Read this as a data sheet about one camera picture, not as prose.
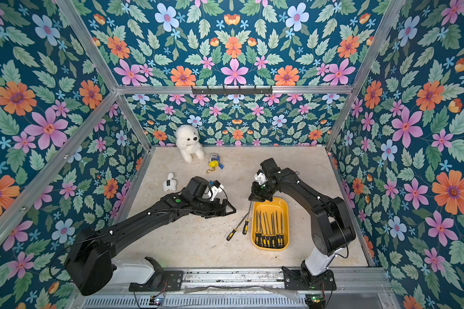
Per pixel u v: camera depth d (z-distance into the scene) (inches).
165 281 28.7
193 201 25.0
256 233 33.7
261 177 33.0
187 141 40.0
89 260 15.9
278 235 33.2
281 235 33.0
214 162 42.3
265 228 34.1
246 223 31.5
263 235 33.1
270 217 35.7
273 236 32.9
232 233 33.7
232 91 36.8
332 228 17.9
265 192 29.6
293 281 28.8
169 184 38.8
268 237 33.1
